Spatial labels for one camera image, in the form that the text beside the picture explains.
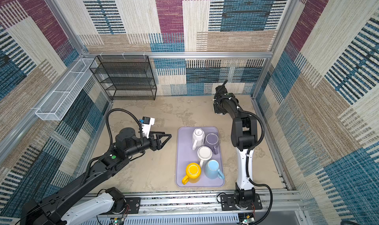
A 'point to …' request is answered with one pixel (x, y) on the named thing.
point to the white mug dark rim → (204, 153)
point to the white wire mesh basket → (54, 108)
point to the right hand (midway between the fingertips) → (222, 110)
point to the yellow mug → (193, 172)
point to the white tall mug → (198, 138)
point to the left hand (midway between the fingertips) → (168, 133)
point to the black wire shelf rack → (126, 77)
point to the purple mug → (211, 140)
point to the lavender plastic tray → (185, 155)
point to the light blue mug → (211, 170)
